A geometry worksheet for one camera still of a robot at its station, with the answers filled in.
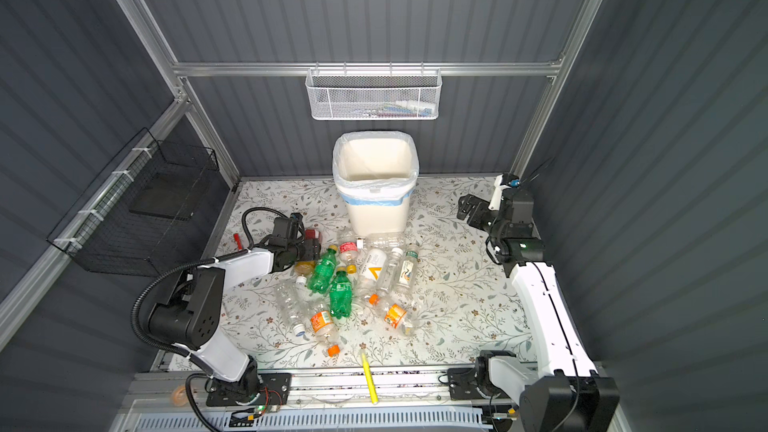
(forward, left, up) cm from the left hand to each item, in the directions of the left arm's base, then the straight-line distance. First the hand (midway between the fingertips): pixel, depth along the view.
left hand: (309, 246), depth 97 cm
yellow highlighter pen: (-39, -19, -3) cm, 44 cm away
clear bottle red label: (-3, -13, +3) cm, 14 cm away
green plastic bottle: (-12, -5, -1) cm, 13 cm away
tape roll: (-40, +29, -5) cm, 49 cm away
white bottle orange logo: (-12, -20, +3) cm, 24 cm away
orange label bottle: (-25, -26, +2) cm, 36 cm away
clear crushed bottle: (-18, +3, -1) cm, 19 cm away
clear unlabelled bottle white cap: (0, -24, +2) cm, 24 cm away
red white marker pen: (+6, +26, -3) cm, 27 cm away
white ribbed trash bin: (+23, -23, +10) cm, 34 cm away
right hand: (-6, -49, +25) cm, 56 cm away
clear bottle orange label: (-27, -7, +1) cm, 28 cm away
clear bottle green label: (-12, -31, +3) cm, 33 cm away
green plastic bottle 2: (-17, -11, 0) cm, 20 cm away
